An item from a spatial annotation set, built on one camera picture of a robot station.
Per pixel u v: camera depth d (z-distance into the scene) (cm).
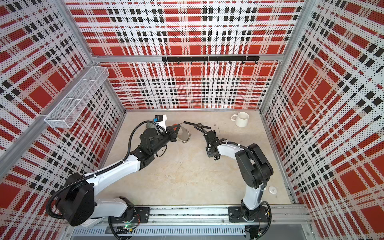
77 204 41
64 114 69
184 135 78
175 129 76
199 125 116
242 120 105
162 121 69
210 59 88
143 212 74
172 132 69
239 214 73
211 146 75
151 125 68
